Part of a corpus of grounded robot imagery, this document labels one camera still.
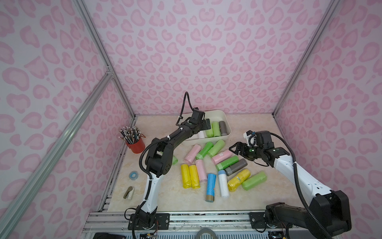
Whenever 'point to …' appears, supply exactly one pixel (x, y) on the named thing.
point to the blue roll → (210, 187)
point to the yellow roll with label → (238, 179)
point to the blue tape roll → (133, 175)
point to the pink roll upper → (193, 153)
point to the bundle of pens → (131, 134)
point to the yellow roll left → (186, 179)
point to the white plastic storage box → (217, 116)
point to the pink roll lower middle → (201, 170)
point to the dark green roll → (175, 160)
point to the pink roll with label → (216, 159)
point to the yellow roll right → (194, 177)
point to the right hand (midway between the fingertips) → (233, 150)
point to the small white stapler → (129, 193)
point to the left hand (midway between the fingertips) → (209, 124)
